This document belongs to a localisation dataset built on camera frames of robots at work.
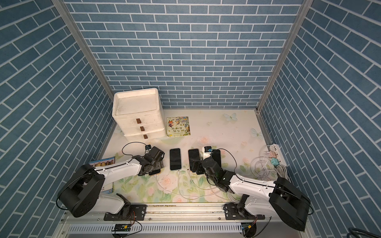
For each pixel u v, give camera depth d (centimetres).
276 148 96
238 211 66
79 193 42
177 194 80
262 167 88
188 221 72
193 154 94
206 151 73
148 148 81
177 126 109
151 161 70
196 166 73
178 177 86
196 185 83
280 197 42
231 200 77
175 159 92
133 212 72
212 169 62
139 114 85
